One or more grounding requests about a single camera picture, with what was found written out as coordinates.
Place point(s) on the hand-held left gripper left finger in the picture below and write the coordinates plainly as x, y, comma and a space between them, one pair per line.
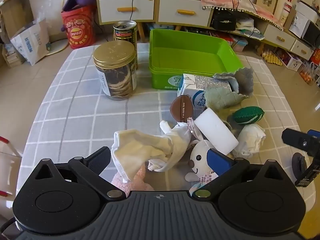
98, 161

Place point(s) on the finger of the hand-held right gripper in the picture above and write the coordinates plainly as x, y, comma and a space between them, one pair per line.
314, 133
297, 140

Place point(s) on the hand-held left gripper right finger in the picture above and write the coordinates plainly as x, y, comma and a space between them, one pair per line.
219, 162

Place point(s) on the white bunny plush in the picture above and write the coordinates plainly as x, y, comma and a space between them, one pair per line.
200, 155

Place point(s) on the white sponge block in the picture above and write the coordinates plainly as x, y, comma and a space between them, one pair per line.
216, 130

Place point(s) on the cream towel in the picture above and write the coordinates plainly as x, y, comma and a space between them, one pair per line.
135, 145

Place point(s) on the pink plush toy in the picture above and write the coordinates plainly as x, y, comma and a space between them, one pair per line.
140, 182

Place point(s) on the green knitted pad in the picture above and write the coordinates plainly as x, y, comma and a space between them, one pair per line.
248, 115

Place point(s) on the brown round pouch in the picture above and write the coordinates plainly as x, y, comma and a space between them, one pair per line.
181, 110

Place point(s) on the green plastic bin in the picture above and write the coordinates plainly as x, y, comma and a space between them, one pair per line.
187, 52

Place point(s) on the grey checked tablecloth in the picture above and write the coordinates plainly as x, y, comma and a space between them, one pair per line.
75, 120

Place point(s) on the bag of oranges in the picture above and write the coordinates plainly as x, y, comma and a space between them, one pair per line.
307, 73

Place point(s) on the white milk carton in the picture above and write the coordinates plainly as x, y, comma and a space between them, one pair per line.
197, 82

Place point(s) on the small white drawer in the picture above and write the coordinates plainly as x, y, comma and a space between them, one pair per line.
302, 50
278, 36

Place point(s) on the pile of yellow packets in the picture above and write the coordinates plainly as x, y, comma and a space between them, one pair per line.
271, 57

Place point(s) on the red metal bar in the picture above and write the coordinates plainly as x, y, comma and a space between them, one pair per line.
5, 139

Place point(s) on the black microwave oven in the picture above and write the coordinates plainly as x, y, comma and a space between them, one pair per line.
312, 35

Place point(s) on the glass jar with gold lid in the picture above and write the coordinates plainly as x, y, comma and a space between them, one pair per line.
112, 55

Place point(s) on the white cardboard box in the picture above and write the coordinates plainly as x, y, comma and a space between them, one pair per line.
300, 20

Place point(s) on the low wooden side cabinet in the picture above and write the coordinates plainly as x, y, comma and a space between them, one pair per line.
260, 27

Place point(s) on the white round floor base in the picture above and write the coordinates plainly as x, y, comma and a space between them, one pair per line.
58, 48

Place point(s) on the tall printed metal can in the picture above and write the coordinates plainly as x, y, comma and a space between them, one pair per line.
125, 33

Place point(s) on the stack of books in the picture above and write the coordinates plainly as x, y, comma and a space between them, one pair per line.
12, 57

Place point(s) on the red printed bucket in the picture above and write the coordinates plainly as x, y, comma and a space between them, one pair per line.
78, 27

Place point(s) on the black bag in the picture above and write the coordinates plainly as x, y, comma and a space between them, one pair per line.
223, 20

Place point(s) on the pink fringed cloth runner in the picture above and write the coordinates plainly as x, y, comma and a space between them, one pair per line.
225, 1

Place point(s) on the wooden bookshelf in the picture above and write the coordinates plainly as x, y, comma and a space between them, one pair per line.
17, 12

